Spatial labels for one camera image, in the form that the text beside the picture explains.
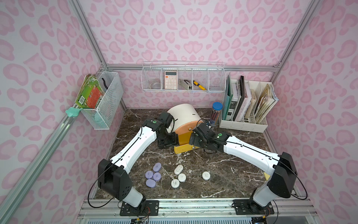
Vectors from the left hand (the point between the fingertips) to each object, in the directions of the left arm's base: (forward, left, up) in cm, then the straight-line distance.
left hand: (175, 143), depth 79 cm
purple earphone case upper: (-8, +11, -15) cm, 21 cm away
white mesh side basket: (+24, +41, +8) cm, 48 cm away
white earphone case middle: (-14, -4, -15) cm, 21 cm away
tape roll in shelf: (+41, +14, +8) cm, 44 cm away
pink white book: (+22, -43, -2) cm, 49 cm away
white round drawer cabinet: (+18, -5, +4) cm, 19 cm away
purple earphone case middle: (-14, +11, -15) cm, 23 cm away
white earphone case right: (-13, -18, -15) cm, 27 cm away
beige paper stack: (+26, -59, +6) cm, 65 cm away
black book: (+28, -42, +12) cm, 51 cm away
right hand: (+2, -11, -1) cm, 11 cm away
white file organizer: (+19, -50, -7) cm, 54 cm away
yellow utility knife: (+42, -13, +10) cm, 45 cm away
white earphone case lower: (-18, 0, -15) cm, 23 cm away
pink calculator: (+41, +4, +13) cm, 43 cm away
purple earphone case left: (-12, +16, -16) cm, 26 cm away
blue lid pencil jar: (+26, -28, +2) cm, 38 cm away
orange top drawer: (+7, -7, +5) cm, 11 cm away
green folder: (+24, -32, +11) cm, 42 cm away
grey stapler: (+41, -6, +10) cm, 42 cm away
